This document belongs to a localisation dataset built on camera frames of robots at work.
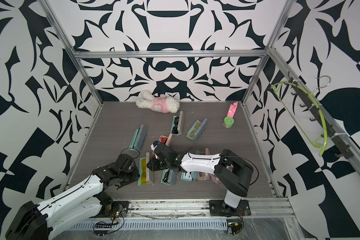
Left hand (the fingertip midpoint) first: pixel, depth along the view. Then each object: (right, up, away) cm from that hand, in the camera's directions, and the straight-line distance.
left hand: (140, 172), depth 84 cm
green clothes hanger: (+75, +47, 0) cm, 88 cm away
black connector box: (+48, -20, -13) cm, 54 cm away
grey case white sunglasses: (+29, -1, -1) cm, 29 cm away
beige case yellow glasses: (+2, -2, 0) cm, 3 cm away
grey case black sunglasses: (+20, +25, +20) cm, 38 cm away
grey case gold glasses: (+33, +23, +17) cm, 44 cm away
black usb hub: (-15, -22, -11) cm, 28 cm away
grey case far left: (-3, +18, +7) cm, 20 cm away
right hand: (+4, +6, -4) cm, 8 cm away
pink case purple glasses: (+41, -3, -1) cm, 41 cm away
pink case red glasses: (+13, +16, +12) cm, 24 cm away
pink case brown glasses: (+35, -2, 0) cm, 35 cm away
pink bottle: (+57, +36, +18) cm, 70 cm away
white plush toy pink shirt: (+9, +40, +24) cm, 48 cm away
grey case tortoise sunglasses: (+16, 0, -7) cm, 18 cm away
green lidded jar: (+55, +27, +18) cm, 64 cm away
